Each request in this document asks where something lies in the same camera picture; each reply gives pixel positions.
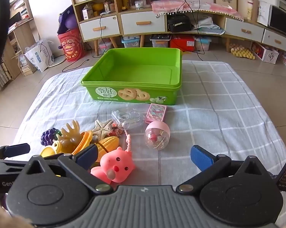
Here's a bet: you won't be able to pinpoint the pink tasselled cloth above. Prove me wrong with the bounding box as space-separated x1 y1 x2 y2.
151 0 244 21

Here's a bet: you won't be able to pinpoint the red round bag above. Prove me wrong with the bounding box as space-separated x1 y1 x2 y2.
57 28 85 63

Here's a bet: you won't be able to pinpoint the pink card box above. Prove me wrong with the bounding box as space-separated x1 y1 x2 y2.
145 104 168 124

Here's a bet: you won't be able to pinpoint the small red figurine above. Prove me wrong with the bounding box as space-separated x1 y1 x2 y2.
110 123 121 137

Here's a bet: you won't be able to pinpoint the yellow toy fruit piece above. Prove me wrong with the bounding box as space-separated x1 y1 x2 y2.
40 146 56 158

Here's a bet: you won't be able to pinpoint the beige antler-shaped toy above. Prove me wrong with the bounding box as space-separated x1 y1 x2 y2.
53 120 83 154

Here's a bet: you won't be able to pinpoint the white drawer wooden handle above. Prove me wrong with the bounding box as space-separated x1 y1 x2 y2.
79 15 121 42
120 11 167 36
224 18 265 43
262 29 286 51

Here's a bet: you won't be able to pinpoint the beige starfish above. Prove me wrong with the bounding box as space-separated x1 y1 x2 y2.
92 119 115 140

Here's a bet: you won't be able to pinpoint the white patterned box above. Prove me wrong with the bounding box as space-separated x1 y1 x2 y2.
251 42 279 64

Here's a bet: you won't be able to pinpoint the black power cable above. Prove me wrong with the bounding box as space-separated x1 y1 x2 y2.
177 0 205 62
62 12 105 73

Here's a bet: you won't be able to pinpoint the white paper bag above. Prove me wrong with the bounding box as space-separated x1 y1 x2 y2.
24 39 55 73

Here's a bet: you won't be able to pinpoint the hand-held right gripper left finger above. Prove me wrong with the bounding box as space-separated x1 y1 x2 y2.
20 144 113 195

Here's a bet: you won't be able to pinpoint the pink pig toy bead chain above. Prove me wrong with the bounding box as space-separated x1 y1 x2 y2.
90 129 137 185

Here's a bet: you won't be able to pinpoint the clear storage box blue lid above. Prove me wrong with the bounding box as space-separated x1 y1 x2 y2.
122 37 141 48

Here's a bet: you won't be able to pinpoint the beige fuzzy cloth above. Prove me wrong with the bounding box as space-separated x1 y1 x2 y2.
0 191 32 228

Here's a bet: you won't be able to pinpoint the wooden curved sideboard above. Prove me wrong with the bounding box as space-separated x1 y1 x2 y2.
166 9 286 53

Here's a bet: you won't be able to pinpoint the purple toy grapes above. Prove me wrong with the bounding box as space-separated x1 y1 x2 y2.
40 128 61 147

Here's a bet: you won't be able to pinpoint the black bag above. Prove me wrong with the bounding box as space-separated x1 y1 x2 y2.
168 14 192 32

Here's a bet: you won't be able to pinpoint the yellow toy corn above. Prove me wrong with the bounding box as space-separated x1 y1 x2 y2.
91 136 121 165

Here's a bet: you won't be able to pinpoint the clear storage box black lid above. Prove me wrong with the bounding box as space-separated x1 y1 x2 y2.
150 34 171 49

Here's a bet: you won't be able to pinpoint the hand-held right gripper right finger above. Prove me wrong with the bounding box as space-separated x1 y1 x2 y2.
176 145 267 194

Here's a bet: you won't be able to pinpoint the clear pink capsule ball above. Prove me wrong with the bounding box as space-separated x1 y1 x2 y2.
145 121 171 150

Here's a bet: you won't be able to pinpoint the green plastic box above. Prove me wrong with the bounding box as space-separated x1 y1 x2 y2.
81 48 183 105

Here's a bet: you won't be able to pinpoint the wooden bookshelf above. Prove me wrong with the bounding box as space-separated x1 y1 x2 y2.
0 0 39 91

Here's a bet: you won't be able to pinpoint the folded clothes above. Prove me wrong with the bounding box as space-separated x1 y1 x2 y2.
193 17 225 35

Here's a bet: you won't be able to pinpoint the purple cushion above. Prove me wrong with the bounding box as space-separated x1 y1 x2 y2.
57 5 79 34

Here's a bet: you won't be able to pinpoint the clear storage box pink contents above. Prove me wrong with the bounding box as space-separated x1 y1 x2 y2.
98 39 112 53

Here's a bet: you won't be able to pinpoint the black microwave oven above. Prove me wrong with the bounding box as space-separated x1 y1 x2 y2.
268 5 286 36

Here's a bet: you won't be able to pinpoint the grey checked blanket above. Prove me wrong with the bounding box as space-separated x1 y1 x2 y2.
12 60 286 190

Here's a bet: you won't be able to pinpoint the small white carton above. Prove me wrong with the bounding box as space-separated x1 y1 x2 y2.
82 5 94 20

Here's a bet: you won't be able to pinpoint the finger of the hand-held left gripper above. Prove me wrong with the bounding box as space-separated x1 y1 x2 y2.
0 159 27 171
0 143 31 159

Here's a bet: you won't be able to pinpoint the red cardboard box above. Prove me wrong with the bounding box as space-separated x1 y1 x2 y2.
170 35 196 52

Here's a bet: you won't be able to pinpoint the yellow egg tray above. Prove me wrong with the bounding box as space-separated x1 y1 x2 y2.
230 43 256 60

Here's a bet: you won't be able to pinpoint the clear plastic case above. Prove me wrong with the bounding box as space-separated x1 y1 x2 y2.
111 109 145 131

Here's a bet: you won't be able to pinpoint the red and white ornament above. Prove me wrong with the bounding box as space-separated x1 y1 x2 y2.
246 0 255 21

